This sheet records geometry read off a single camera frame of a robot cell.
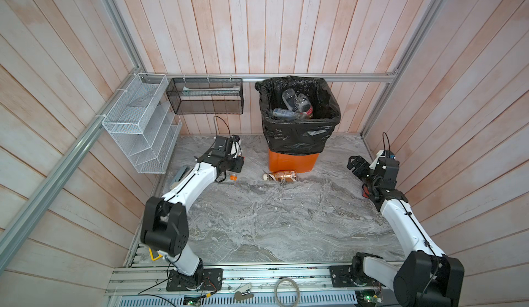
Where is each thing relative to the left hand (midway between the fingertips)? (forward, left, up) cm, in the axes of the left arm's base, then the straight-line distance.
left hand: (238, 165), depth 89 cm
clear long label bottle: (+20, -22, +12) cm, 33 cm away
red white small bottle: (+24, -29, +15) cm, 40 cm away
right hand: (-2, -50, +5) cm, 50 cm away
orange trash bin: (+7, -29, -8) cm, 31 cm away
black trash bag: (+3, -31, +16) cm, 34 cm away
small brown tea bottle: (0, -21, -10) cm, 23 cm away
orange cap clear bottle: (-5, +2, -2) cm, 6 cm away
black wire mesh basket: (+37, +19, +10) cm, 43 cm away
